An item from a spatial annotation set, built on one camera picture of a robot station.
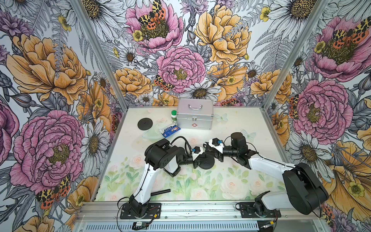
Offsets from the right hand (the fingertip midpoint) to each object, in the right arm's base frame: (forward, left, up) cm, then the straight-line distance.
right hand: (207, 152), depth 83 cm
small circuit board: (-32, +36, -13) cm, 50 cm away
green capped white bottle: (+30, +20, -2) cm, 36 cm away
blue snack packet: (+22, +23, -8) cm, 33 cm away
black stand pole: (-17, +27, -11) cm, 33 cm away
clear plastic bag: (+22, +35, -11) cm, 43 cm away
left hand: (+1, -1, -10) cm, 10 cm away
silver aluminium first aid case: (+31, +5, -1) cm, 32 cm away
